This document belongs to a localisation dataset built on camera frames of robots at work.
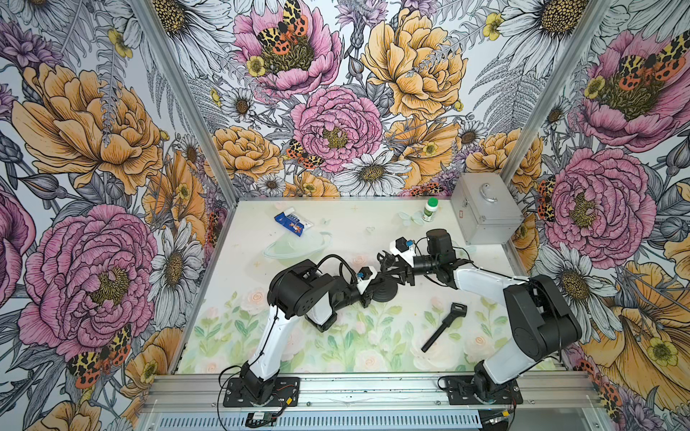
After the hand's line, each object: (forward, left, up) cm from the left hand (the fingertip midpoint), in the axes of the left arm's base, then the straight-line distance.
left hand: (381, 284), depth 94 cm
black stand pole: (-10, -24, +1) cm, 26 cm away
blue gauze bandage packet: (+27, +33, +2) cm, 43 cm away
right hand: (-2, 0, +11) cm, 12 cm away
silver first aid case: (+23, -40, +12) cm, 48 cm away
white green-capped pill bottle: (+29, -22, +6) cm, 37 cm away
